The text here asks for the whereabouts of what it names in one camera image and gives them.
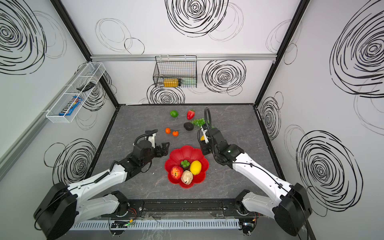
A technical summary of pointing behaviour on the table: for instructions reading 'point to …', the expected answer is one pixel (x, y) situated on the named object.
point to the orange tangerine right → (175, 133)
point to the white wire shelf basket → (93, 72)
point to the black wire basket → (178, 71)
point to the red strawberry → (190, 114)
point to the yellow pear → (202, 138)
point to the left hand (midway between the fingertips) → (165, 143)
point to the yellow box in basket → (171, 82)
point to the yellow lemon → (195, 167)
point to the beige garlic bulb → (187, 177)
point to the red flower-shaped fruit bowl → (187, 152)
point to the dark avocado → (188, 126)
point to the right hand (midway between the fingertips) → (202, 141)
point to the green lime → (174, 113)
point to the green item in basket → (189, 82)
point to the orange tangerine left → (168, 130)
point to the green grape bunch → (199, 122)
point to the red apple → (176, 172)
